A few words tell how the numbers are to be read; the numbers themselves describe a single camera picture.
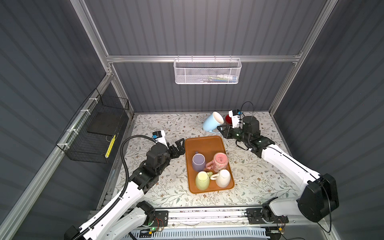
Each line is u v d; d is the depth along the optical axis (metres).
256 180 0.87
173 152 0.64
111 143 0.69
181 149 0.66
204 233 0.71
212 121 0.77
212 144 1.03
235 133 0.68
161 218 0.73
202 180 0.76
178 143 0.65
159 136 0.62
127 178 0.50
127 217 0.57
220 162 0.81
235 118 0.71
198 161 0.85
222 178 0.77
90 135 0.72
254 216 0.73
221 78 0.92
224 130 0.77
